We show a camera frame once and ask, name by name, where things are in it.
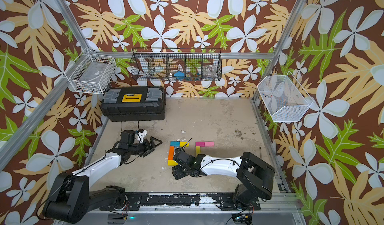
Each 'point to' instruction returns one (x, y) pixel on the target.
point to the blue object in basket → (179, 75)
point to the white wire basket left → (91, 73)
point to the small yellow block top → (172, 163)
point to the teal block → (175, 143)
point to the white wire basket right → (285, 99)
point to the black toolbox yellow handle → (134, 103)
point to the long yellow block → (197, 150)
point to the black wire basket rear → (176, 64)
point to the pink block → (209, 144)
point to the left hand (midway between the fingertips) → (159, 143)
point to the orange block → (171, 153)
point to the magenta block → (200, 143)
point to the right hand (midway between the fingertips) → (176, 171)
